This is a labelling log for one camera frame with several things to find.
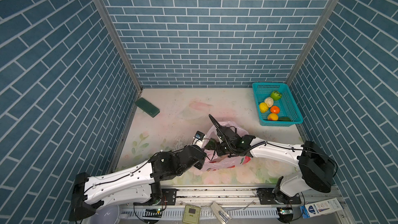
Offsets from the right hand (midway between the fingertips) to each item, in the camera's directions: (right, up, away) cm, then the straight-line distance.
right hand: (211, 148), depth 83 cm
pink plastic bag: (0, -2, -13) cm, 13 cm away
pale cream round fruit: (+41, +26, +23) cm, 53 cm away
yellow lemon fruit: (+36, +21, +21) cm, 47 cm away
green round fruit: (+47, +30, +26) cm, 61 cm away
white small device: (+4, -25, -15) cm, 29 cm away
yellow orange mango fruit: (+40, +15, +16) cm, 46 cm away
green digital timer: (-10, -25, -15) cm, 31 cm away
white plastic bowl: (-47, -26, -14) cm, 56 cm away
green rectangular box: (-45, +21, +25) cm, 56 cm away
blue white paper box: (+50, -24, -13) cm, 57 cm away
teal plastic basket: (+58, +23, +32) cm, 70 cm away
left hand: (-3, +1, -12) cm, 12 cm away
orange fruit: (+44, +20, +22) cm, 53 cm away
